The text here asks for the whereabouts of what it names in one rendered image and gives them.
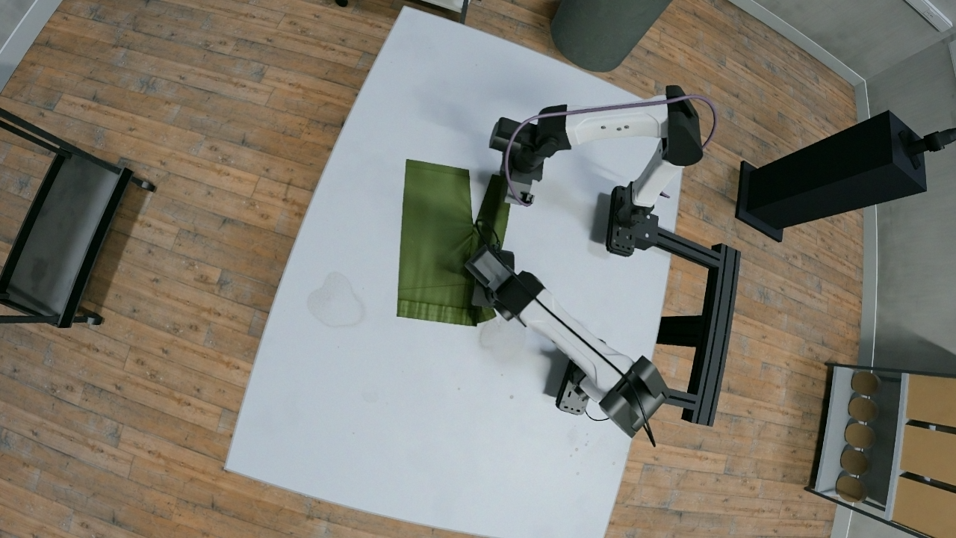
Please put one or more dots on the dark green cloth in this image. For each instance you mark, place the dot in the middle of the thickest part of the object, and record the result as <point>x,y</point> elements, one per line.
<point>438,236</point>

